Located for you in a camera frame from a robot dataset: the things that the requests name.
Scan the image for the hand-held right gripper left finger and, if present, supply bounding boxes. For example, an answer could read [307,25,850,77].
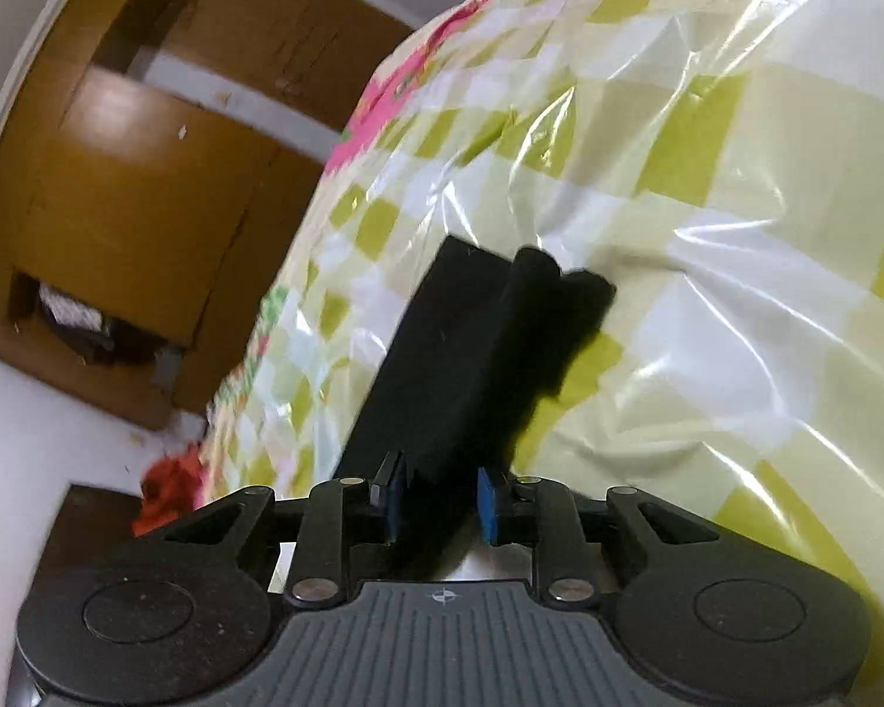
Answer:
[136,449,414,612]

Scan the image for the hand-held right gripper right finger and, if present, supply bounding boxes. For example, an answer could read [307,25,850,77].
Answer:
[475,467,723,609]

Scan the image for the black pants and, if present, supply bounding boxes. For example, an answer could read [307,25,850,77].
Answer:
[335,236,617,583]

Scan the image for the red cloth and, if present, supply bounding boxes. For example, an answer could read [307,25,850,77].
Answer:
[131,448,209,537]

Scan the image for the dark brown headboard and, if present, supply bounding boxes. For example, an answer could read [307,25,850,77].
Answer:
[40,484,152,583]

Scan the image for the clear plastic sheet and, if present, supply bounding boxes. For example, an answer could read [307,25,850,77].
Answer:
[265,0,884,538]

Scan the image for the folded clothes pile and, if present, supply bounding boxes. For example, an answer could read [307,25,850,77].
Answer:
[33,281,123,368]

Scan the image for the wooden wardrobe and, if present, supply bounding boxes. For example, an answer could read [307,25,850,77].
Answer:
[0,66,344,432]

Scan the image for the checkered floral bed sheet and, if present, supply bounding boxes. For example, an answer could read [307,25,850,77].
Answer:
[199,0,884,653]

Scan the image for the wooden door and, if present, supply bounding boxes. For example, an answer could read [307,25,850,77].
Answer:
[51,0,443,135]

